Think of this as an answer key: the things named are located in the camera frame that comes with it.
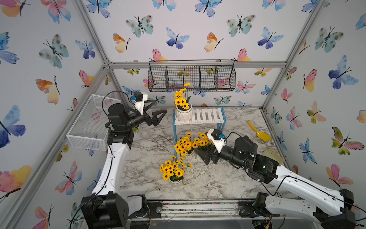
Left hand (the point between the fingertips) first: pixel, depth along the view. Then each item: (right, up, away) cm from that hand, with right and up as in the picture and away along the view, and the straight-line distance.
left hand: (160, 105), depth 67 cm
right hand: (+19, -16, -6) cm, 26 cm away
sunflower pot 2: (+11, -21, +11) cm, 26 cm away
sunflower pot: (+5, -32, +4) cm, 33 cm away
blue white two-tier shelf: (+21, -7, +10) cm, 25 cm away
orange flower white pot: (-21, -13, +24) cm, 34 cm away
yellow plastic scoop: (+67, -19, +35) cm, 78 cm away
